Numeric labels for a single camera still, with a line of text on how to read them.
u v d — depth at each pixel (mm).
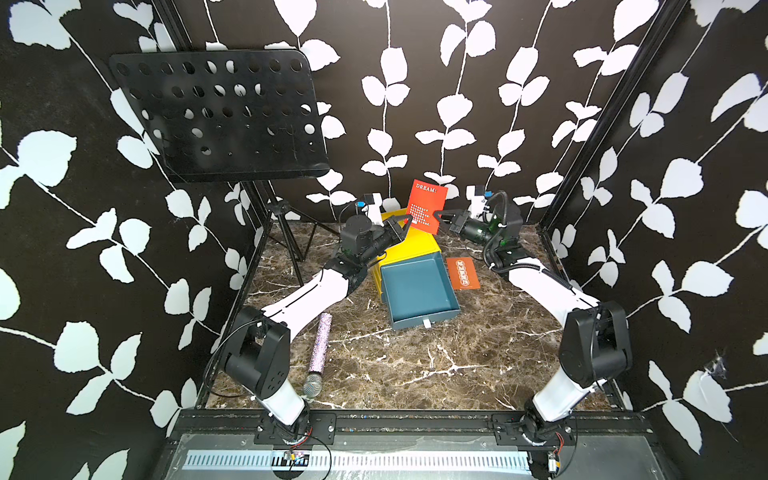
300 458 720
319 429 737
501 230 639
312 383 781
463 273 1047
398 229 734
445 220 782
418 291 858
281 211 867
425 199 805
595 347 465
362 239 614
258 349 452
